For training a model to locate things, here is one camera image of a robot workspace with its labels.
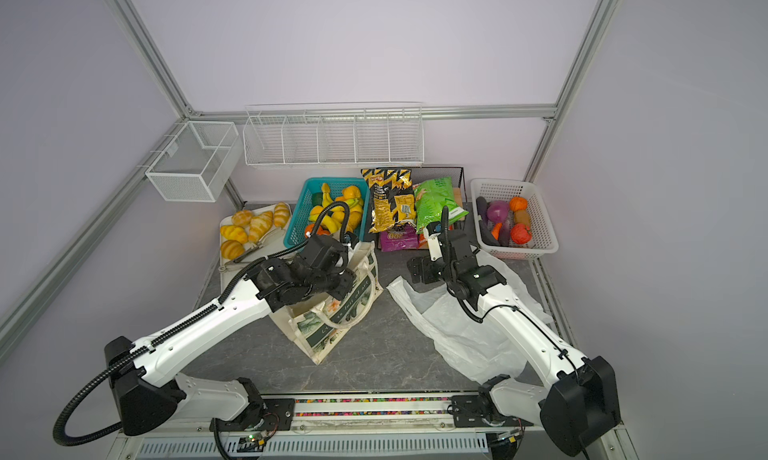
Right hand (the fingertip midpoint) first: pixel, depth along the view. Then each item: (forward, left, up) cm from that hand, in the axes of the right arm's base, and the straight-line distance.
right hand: (424, 261), depth 81 cm
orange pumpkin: (+35, -38, -13) cm, 54 cm away
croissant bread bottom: (+15, +65, -14) cm, 68 cm away
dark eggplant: (+25, -25, -16) cm, 39 cm away
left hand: (-7, +20, +3) cm, 21 cm away
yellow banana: (+32, +24, -11) cm, 41 cm away
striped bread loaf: (+26, +59, -14) cm, 66 cm away
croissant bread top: (+29, +66, -14) cm, 74 cm away
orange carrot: (+24, -28, -15) cm, 40 cm away
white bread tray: (+17, +53, -17) cm, 58 cm away
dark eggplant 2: (+34, -24, -12) cm, 43 cm away
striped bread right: (+32, +53, -15) cm, 64 cm away
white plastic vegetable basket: (+18, -43, -13) cm, 48 cm away
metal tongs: (+18, +57, -15) cm, 61 cm away
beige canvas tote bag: (-16, +27, -4) cm, 31 cm away
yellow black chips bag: (+23, +9, +3) cm, 25 cm away
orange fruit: (+37, +25, -9) cm, 46 cm away
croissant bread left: (+23, +68, -15) cm, 73 cm away
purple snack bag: (+18, +6, -12) cm, 22 cm away
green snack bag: (+20, -3, +5) cm, 21 cm away
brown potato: (+31, -40, -15) cm, 52 cm away
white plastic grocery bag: (-17, -16, -18) cm, 29 cm away
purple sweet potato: (+22, -31, -15) cm, 40 cm away
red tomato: (+19, -35, -12) cm, 42 cm away
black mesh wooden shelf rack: (+32, -12, +2) cm, 35 cm away
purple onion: (+28, -29, -10) cm, 41 cm away
